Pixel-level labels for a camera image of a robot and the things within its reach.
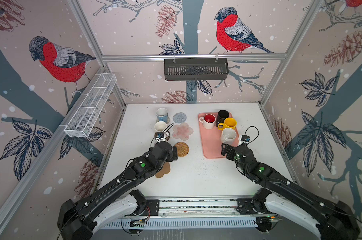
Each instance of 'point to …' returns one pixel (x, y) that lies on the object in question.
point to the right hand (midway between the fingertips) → (226, 148)
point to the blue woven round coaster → (179, 117)
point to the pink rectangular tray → (210, 141)
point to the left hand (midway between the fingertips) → (169, 148)
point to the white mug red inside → (208, 121)
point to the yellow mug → (229, 122)
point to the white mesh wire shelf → (90, 105)
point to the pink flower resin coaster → (182, 131)
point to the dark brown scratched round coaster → (167, 138)
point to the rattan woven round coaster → (182, 149)
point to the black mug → (222, 115)
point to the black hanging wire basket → (193, 69)
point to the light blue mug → (162, 114)
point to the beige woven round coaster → (168, 120)
